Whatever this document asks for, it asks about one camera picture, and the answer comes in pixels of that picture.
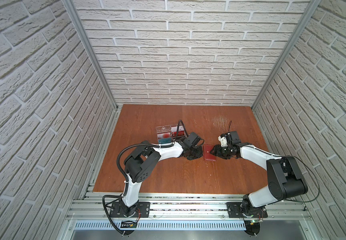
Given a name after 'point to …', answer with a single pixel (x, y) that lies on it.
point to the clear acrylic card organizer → (176, 130)
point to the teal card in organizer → (165, 141)
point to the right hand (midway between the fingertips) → (213, 151)
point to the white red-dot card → (167, 135)
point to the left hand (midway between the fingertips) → (204, 153)
